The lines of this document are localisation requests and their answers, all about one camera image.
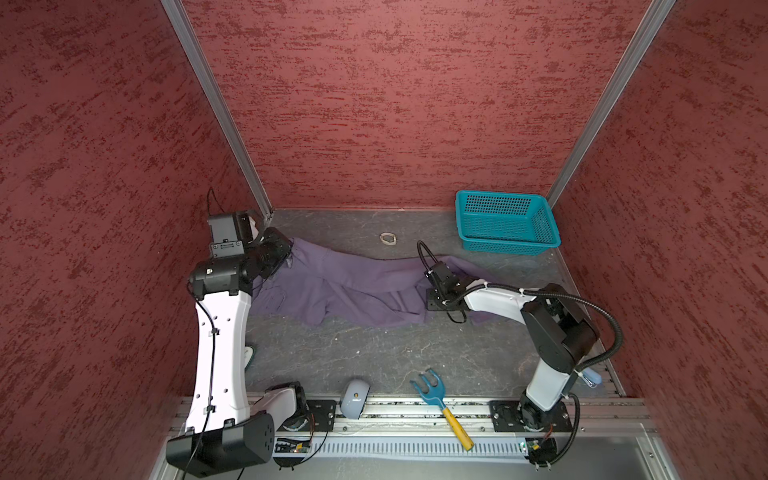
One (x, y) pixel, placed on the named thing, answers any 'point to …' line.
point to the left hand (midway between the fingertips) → (294, 248)
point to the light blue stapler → (591, 378)
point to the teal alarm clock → (249, 355)
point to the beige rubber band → (381, 236)
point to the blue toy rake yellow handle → (435, 393)
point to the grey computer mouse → (354, 397)
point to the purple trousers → (342, 287)
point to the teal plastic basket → (506, 223)
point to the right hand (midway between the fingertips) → (431, 307)
